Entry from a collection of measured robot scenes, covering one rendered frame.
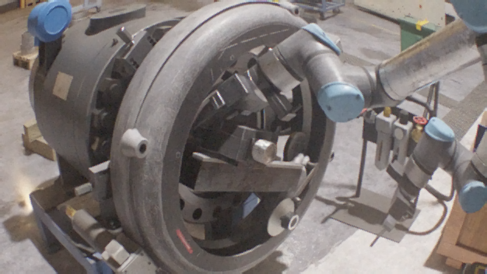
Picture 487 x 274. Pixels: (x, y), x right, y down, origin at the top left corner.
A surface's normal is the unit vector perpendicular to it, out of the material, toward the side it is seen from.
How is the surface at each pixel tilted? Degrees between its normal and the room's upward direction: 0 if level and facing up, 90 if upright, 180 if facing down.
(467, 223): 90
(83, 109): 68
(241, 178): 90
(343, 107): 116
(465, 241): 90
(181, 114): 90
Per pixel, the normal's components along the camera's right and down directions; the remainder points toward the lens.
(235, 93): -0.45, -0.03
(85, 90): -0.57, -0.19
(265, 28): 0.75, 0.29
